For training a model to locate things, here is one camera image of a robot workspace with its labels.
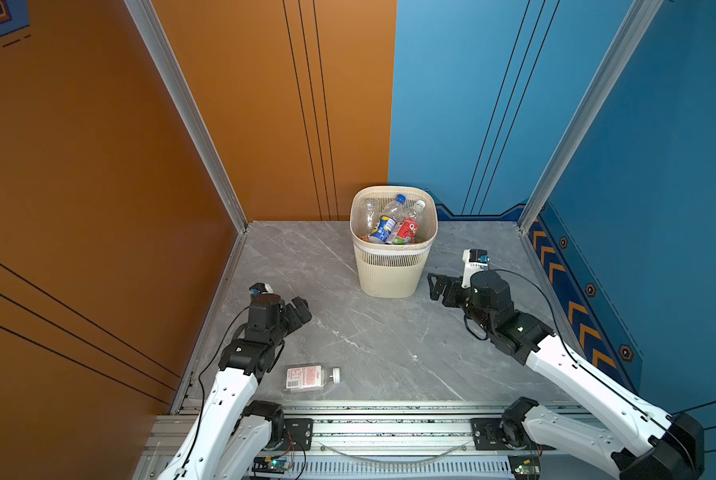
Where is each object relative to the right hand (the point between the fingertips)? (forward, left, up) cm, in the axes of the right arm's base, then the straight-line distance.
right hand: (439, 277), depth 76 cm
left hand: (-4, +38, -8) cm, 39 cm away
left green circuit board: (-37, +42, -24) cm, 61 cm away
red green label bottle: (+13, +8, +4) cm, 16 cm away
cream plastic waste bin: (+8, +11, -8) cm, 15 cm away
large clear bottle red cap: (+21, +18, +3) cm, 27 cm away
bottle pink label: (-19, +35, -18) cm, 44 cm away
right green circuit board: (-37, -19, -26) cm, 49 cm away
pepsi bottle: (+18, +12, +4) cm, 22 cm away
